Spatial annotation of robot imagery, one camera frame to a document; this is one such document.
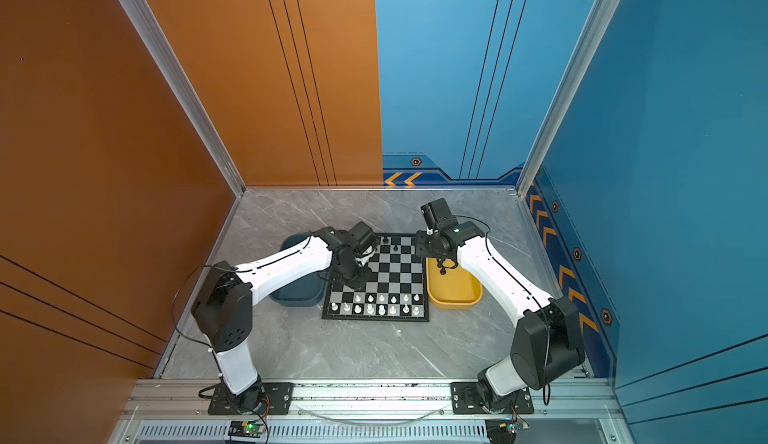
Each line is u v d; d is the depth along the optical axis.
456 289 0.93
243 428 0.71
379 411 0.72
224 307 0.47
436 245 0.57
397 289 0.90
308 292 0.85
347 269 0.73
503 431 0.70
